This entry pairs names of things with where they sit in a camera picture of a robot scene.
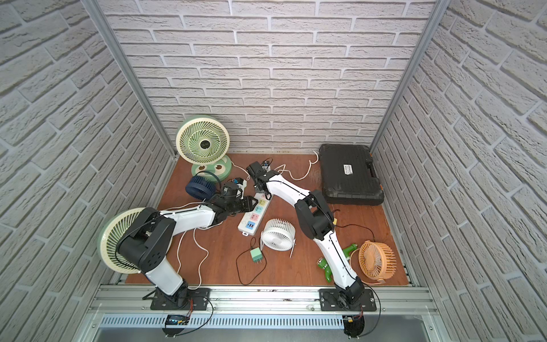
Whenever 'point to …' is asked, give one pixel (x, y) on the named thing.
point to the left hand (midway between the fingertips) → (250, 195)
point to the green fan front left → (109, 238)
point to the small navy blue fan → (200, 187)
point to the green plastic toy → (323, 263)
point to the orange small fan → (377, 261)
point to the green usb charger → (256, 255)
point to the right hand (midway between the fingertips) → (268, 185)
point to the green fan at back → (204, 141)
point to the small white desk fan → (278, 235)
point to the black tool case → (348, 175)
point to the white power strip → (250, 222)
